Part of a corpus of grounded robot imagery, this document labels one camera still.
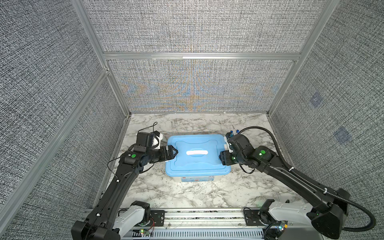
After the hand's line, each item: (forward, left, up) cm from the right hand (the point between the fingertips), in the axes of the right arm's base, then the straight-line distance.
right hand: (224, 154), depth 77 cm
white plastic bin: (-8, +13, -12) cm, 20 cm away
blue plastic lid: (-1, +14, 0) cm, 14 cm away
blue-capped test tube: (+3, -4, +15) cm, 16 cm away
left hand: (0, +27, +2) cm, 27 cm away
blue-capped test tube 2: (+4, -2, +14) cm, 15 cm away
